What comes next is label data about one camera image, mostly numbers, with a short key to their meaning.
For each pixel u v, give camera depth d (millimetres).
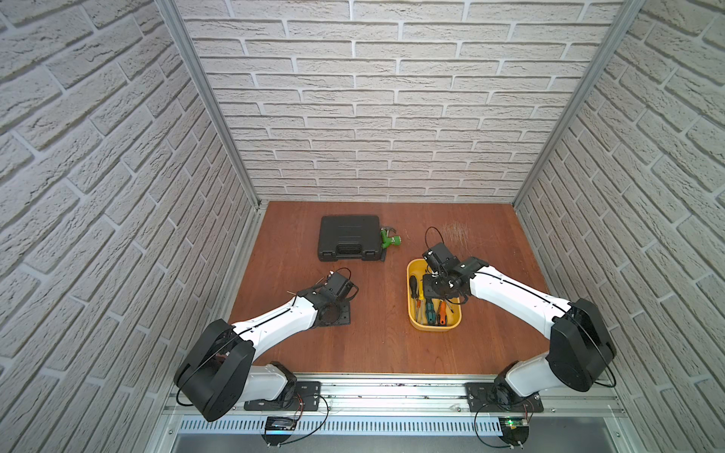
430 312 858
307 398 725
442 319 851
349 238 1007
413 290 921
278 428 702
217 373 411
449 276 619
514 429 700
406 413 724
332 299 666
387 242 1033
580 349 429
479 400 737
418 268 896
